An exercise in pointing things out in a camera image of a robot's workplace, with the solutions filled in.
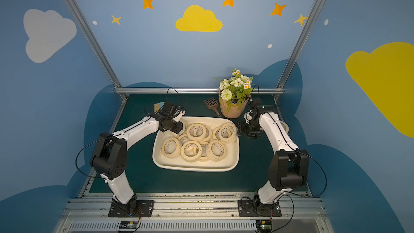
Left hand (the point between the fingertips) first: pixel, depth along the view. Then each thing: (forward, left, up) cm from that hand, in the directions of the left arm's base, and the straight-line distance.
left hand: (179, 124), depth 95 cm
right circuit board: (-48, -44, -11) cm, 66 cm away
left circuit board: (-49, +18, -10) cm, 53 cm away
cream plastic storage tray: (-19, -30, -10) cm, 37 cm away
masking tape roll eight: (-12, +4, -8) cm, 15 cm away
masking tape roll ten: (-19, -15, -6) cm, 25 cm away
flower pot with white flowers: (+9, -31, +17) cm, 37 cm away
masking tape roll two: (-2, -10, -6) cm, 12 cm away
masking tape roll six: (-13, -22, -8) cm, 27 cm away
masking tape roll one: (-2, -29, -6) cm, 30 cm away
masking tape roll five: (-14, -8, -7) cm, 18 cm away
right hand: (-8, -37, +5) cm, 38 cm away
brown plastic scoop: (+23, -20, -7) cm, 32 cm away
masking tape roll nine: (-6, -3, -7) cm, 10 cm away
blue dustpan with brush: (+22, +20, -10) cm, 31 cm away
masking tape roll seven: (-2, -18, -6) cm, 19 cm away
